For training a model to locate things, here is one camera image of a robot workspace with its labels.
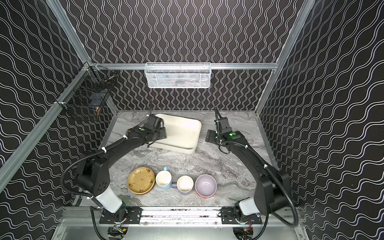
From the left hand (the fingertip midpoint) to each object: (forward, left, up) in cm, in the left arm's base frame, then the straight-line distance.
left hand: (160, 132), depth 91 cm
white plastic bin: (+12, -11, -17) cm, 24 cm away
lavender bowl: (-27, -27, -11) cm, 40 cm away
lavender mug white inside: (-27, -16, -12) cm, 34 cm away
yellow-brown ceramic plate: (-25, +9, -12) cm, 29 cm away
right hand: (-4, -32, +1) cm, 32 cm away
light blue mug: (-26, -5, -8) cm, 27 cm away
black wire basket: (+23, +48, +15) cm, 56 cm away
